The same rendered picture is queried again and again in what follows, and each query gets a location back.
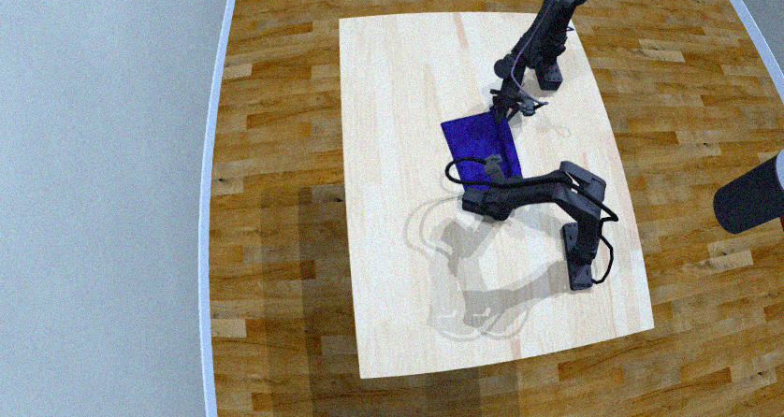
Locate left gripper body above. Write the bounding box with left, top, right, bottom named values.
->
left=484, top=156, right=523, bottom=179

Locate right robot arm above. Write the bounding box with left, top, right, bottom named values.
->
left=494, top=0, right=587, bottom=83

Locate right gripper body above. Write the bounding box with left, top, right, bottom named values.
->
left=490, top=79, right=536, bottom=110

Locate dark blue towel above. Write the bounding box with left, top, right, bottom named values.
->
left=441, top=106, right=522, bottom=191

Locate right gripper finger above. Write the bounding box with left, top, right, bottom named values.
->
left=492, top=97, right=509, bottom=124
left=505, top=105, right=519, bottom=122

